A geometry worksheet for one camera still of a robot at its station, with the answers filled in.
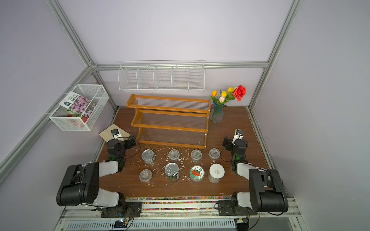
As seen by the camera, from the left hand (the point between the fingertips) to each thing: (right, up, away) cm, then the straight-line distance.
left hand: (126, 135), depth 91 cm
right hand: (+69, 0, 0) cm, 69 cm away
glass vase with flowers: (+61, +15, +17) cm, 65 cm away
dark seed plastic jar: (+56, -11, -4) cm, 57 cm away
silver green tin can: (+15, -12, -3) cm, 20 cm away
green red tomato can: (+31, -17, -16) cm, 39 cm away
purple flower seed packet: (-18, +18, -18) cm, 31 cm away
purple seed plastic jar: (+31, -11, -3) cm, 33 cm away
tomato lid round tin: (+45, -19, -14) cm, 50 cm away
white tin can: (+55, -18, -14) cm, 60 cm away
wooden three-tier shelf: (+34, +9, +5) cm, 36 cm away
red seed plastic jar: (+16, -21, -11) cm, 29 cm away
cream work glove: (-20, 0, +11) cm, 23 cm away
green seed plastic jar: (+44, -11, -4) cm, 46 cm away
